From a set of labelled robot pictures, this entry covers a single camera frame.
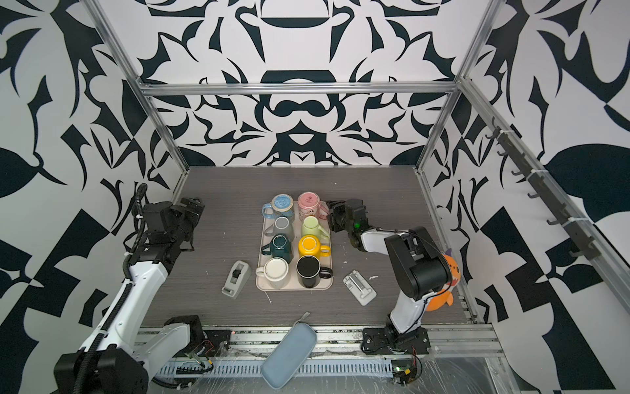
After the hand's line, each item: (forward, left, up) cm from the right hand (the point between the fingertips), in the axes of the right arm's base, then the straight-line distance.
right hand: (324, 201), depth 94 cm
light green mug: (-10, +5, -2) cm, 11 cm away
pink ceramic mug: (0, +5, -1) cm, 6 cm away
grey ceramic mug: (-9, +15, -2) cm, 18 cm away
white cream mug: (-25, +17, -4) cm, 30 cm away
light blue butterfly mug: (-2, +16, +1) cm, 16 cm away
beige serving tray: (-15, +11, -11) cm, 21 cm away
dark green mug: (-18, +15, -1) cm, 24 cm away
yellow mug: (-16, +5, -2) cm, 17 cm away
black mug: (-26, +5, -3) cm, 26 cm away
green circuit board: (-51, -22, -13) cm, 57 cm away
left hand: (-8, +42, +11) cm, 44 cm away
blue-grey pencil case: (-48, +11, -8) cm, 49 cm away
